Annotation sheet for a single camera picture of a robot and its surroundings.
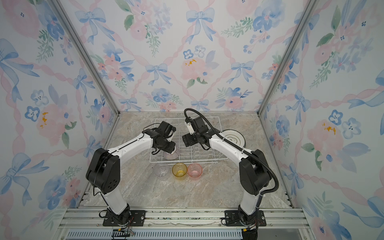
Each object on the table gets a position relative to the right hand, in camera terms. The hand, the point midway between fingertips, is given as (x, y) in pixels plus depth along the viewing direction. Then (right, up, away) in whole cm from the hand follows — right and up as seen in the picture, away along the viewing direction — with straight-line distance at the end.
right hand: (189, 135), depth 89 cm
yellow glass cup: (-6, -21, 0) cm, 22 cm away
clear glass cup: (-17, -21, 0) cm, 27 cm away
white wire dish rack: (+2, -11, +6) cm, 13 cm away
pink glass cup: (+3, -21, 0) cm, 21 cm away
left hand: (-11, -7, +2) cm, 13 cm away
